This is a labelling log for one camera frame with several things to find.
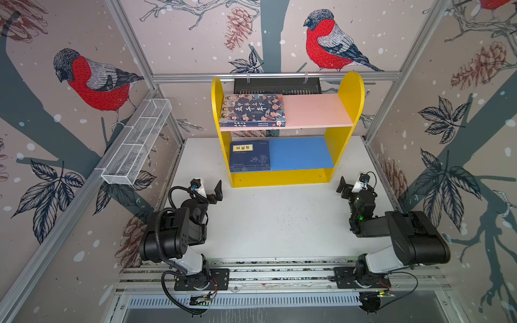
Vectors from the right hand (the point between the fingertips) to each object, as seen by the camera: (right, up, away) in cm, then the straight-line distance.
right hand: (353, 181), depth 89 cm
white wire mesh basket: (-92, +17, -11) cm, 94 cm away
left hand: (-65, +1, -3) cm, 65 cm away
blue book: (-48, +12, -1) cm, 50 cm away
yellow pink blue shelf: (-24, +9, +1) cm, 26 cm away
